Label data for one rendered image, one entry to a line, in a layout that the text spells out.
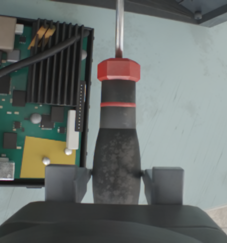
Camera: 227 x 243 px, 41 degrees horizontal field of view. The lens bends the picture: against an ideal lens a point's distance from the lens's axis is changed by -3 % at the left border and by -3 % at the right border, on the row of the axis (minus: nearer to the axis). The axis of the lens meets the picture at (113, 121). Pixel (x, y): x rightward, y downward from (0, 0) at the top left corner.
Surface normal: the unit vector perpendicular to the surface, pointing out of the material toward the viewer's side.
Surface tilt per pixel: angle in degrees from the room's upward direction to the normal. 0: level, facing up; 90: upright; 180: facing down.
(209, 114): 0
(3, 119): 0
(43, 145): 0
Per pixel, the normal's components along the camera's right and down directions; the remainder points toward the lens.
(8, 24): 0.37, 0.00
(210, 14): -0.93, -0.02
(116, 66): -0.03, 0.00
